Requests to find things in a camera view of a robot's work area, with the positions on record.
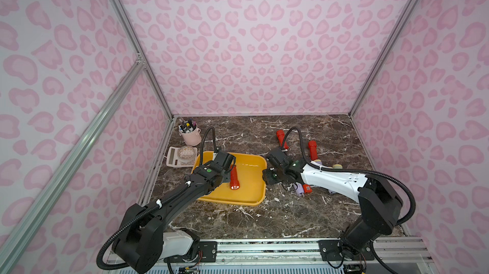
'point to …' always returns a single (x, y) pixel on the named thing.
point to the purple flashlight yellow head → (318, 161)
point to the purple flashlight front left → (299, 189)
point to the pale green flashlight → (337, 167)
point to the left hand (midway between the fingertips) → (222, 170)
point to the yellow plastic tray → (252, 187)
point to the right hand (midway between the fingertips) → (268, 176)
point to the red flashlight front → (307, 188)
